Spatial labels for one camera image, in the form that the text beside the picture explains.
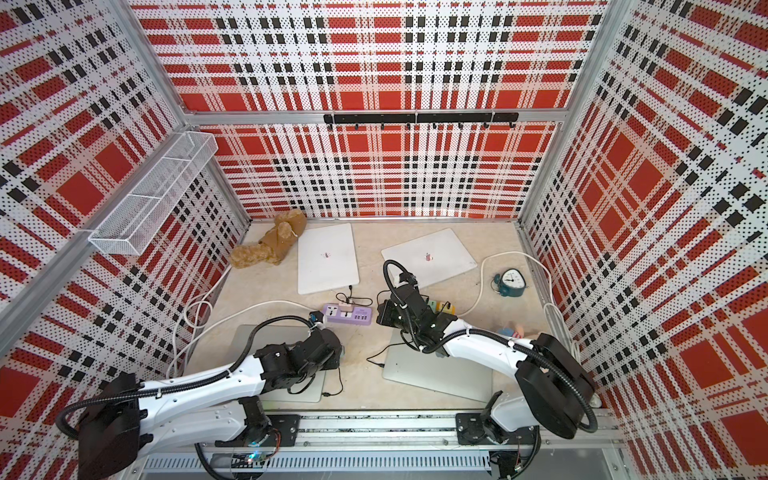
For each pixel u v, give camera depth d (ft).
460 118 2.90
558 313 3.23
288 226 3.34
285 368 1.92
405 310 2.02
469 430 2.41
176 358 2.82
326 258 3.58
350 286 3.32
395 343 2.85
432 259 3.57
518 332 2.77
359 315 2.99
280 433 2.40
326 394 2.62
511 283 3.22
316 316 2.46
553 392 1.37
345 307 2.97
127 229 2.25
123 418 1.33
